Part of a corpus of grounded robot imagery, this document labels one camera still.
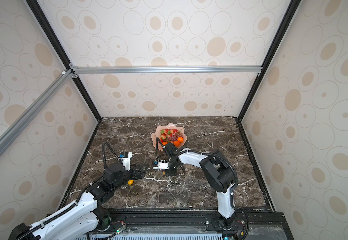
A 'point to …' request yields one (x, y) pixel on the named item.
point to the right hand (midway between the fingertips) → (168, 170)
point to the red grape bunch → (174, 137)
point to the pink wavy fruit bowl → (156, 133)
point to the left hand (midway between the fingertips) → (146, 164)
